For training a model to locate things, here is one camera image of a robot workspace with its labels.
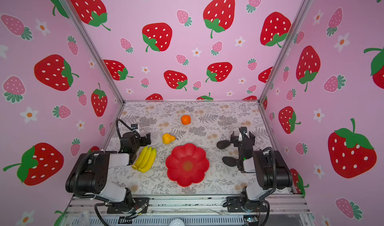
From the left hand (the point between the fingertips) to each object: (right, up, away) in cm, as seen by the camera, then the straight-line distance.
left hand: (142, 133), depth 95 cm
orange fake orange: (+28, +9, +9) cm, 30 cm away
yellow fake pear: (+17, -3, -1) cm, 17 cm away
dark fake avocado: (+52, -7, -2) cm, 53 cm away
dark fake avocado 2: (+55, -15, -9) cm, 58 cm away
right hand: (+64, +1, -4) cm, 64 cm away
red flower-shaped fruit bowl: (+30, -18, -8) cm, 36 cm away
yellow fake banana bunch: (+5, -15, -7) cm, 17 cm away
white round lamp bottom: (+27, -36, -30) cm, 54 cm away
